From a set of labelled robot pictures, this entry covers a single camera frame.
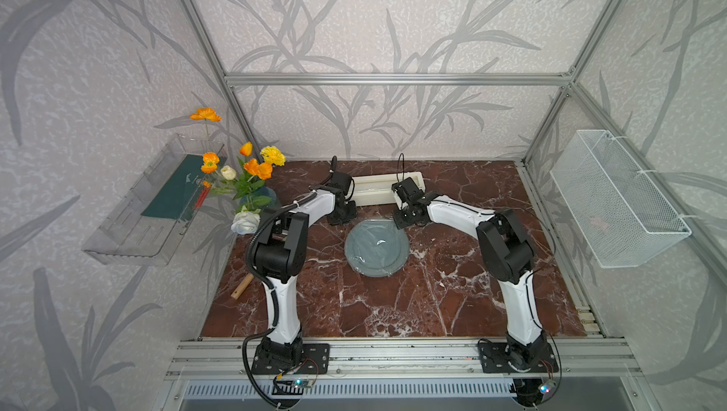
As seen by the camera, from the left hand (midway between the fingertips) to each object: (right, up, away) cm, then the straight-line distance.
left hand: (350, 216), depth 101 cm
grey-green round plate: (+10, -10, -7) cm, 16 cm away
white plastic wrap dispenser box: (+10, +9, +1) cm, 13 cm away
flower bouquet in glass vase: (-27, +11, -20) cm, 36 cm away
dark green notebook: (-38, +9, -33) cm, 51 cm away
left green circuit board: (-9, -39, -30) cm, 50 cm away
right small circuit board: (+52, -38, -33) cm, 72 cm away
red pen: (-33, +8, -32) cm, 47 cm away
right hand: (+18, 0, -1) cm, 18 cm away
